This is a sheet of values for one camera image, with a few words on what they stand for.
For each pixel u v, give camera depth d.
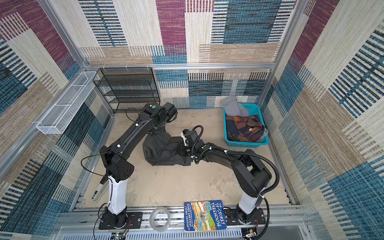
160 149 0.92
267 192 0.49
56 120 0.71
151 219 0.71
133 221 0.73
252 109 1.11
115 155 0.50
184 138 0.83
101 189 0.81
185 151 0.79
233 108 1.07
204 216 0.73
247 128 1.00
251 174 0.47
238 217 0.65
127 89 1.08
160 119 0.60
